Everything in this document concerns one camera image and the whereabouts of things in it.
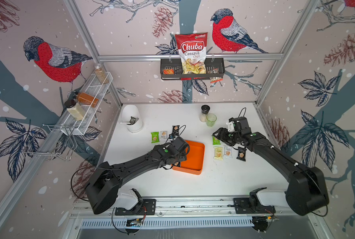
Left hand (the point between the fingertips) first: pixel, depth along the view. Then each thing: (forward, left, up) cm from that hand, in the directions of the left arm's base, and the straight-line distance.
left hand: (184, 153), depth 83 cm
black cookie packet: (+22, +6, -9) cm, 25 cm away
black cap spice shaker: (+32, -15, +1) cm, 36 cm away
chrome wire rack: (-4, +58, +20) cm, 61 cm away
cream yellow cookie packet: (+4, -22, -9) cm, 24 cm away
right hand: (+9, -19, +5) cm, 21 cm away
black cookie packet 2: (+4, -37, -8) cm, 38 cm away
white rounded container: (+29, +38, -3) cm, 48 cm away
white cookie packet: (+17, +14, -8) cm, 23 cm away
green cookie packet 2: (+13, -21, -9) cm, 26 cm away
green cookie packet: (+16, +20, -9) cm, 27 cm away
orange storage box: (-4, -6, -7) cm, 10 cm away
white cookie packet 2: (+5, -28, -8) cm, 30 cm away
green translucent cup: (+29, -20, -7) cm, 36 cm away
